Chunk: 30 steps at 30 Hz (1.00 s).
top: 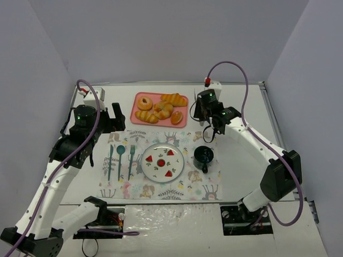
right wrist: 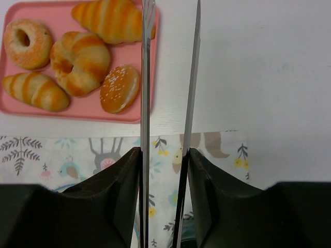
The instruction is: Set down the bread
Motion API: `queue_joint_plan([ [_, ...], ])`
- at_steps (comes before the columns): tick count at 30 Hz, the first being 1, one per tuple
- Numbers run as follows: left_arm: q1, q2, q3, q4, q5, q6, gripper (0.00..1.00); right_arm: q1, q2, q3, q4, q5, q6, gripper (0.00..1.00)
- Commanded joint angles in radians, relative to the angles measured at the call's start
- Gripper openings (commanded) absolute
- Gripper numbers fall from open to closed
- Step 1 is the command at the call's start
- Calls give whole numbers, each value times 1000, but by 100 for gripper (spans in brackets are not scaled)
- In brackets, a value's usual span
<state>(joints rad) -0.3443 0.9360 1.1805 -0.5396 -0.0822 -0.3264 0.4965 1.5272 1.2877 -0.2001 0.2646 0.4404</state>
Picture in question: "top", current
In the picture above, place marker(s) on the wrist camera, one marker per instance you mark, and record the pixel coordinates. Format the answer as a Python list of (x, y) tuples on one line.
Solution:
[(90, 100), (215, 85)]

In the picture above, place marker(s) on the small glazed oval bun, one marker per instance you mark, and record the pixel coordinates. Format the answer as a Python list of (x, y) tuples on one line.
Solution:
[(176, 117)]

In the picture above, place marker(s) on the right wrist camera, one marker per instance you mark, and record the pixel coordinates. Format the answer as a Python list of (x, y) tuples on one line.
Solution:
[(215, 85)]

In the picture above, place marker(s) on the striped bread roll upper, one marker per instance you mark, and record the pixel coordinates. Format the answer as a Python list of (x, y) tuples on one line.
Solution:
[(175, 99)]

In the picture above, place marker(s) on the white watermelon pattern plate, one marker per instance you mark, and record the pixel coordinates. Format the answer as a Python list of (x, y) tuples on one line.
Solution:
[(162, 163)]

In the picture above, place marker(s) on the teal plastic spoon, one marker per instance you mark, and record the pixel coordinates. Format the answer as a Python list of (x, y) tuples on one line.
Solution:
[(120, 150)]

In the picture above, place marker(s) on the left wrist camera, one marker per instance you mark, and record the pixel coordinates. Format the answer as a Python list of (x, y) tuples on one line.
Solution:
[(90, 100)]

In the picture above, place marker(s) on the teal plastic knife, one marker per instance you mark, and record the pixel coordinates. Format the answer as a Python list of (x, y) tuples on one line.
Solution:
[(110, 161)]

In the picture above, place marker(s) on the sugared ring donut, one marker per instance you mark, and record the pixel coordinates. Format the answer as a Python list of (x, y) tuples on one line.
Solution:
[(144, 103)]

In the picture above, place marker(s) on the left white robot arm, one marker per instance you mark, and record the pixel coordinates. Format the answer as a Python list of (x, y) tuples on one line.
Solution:
[(38, 233)]

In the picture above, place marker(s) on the striped bread roll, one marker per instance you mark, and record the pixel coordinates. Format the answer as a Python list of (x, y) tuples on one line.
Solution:
[(146, 116), (175, 99)]

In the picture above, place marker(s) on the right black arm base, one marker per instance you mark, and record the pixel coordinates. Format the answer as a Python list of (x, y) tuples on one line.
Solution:
[(238, 222)]

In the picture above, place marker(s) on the teal plastic fork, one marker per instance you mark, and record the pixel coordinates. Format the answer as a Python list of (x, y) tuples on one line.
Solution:
[(132, 153)]

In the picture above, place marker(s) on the pink plastic tray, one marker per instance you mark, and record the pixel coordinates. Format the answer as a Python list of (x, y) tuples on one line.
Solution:
[(155, 97)]

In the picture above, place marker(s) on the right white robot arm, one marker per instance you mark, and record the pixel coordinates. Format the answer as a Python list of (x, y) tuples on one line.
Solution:
[(283, 169)]

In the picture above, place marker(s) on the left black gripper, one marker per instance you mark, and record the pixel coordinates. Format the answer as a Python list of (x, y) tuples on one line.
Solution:
[(113, 121)]

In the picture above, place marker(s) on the dark green mug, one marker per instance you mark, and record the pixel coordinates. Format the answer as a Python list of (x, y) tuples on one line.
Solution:
[(202, 158)]

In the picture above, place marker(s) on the patterned paper placemat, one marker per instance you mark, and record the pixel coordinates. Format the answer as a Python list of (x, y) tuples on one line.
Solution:
[(192, 184)]

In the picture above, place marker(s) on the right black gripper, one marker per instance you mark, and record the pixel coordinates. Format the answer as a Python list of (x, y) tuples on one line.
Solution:
[(200, 112)]

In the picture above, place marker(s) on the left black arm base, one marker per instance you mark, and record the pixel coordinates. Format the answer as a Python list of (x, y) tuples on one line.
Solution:
[(112, 220)]

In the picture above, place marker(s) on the twisted ring pastry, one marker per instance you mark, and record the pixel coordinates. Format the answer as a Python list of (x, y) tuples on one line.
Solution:
[(163, 110)]

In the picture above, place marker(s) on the striped bread roll lower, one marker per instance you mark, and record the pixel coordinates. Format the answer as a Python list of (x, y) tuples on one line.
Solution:
[(146, 116)]

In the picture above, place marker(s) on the aluminium side rail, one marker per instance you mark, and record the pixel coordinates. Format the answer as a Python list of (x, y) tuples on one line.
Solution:
[(293, 171)]

